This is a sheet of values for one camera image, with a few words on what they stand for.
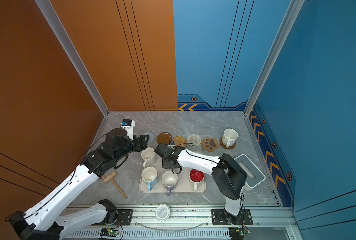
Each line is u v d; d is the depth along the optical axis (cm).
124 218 73
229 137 99
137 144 62
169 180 85
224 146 99
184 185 83
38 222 38
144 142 64
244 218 71
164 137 103
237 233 70
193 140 102
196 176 85
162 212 70
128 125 61
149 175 87
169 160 60
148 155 91
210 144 101
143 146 64
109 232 71
